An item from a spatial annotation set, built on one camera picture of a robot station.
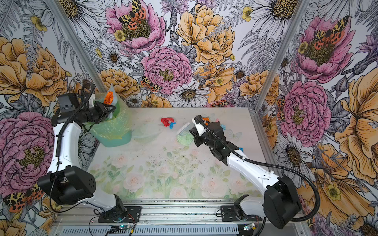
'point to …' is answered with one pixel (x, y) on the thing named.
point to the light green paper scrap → (186, 139)
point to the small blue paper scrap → (172, 125)
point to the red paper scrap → (167, 121)
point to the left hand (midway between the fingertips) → (116, 112)
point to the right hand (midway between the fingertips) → (193, 133)
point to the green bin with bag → (114, 132)
